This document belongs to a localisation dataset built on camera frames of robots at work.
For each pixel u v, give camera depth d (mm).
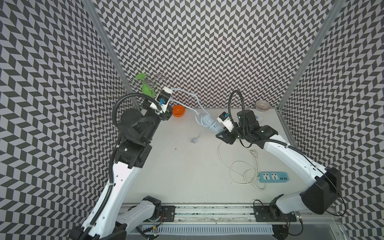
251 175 852
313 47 809
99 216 356
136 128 392
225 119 651
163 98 422
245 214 752
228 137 664
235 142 682
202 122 751
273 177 824
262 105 1156
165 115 502
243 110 565
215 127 738
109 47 850
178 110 1139
